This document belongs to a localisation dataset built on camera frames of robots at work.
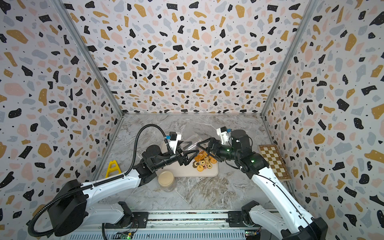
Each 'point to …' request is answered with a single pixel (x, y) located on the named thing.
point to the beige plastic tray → (174, 170)
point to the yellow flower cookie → (200, 168)
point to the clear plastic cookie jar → (190, 142)
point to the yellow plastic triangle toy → (110, 170)
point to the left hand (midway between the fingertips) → (196, 147)
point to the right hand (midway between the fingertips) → (202, 149)
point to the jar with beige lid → (166, 181)
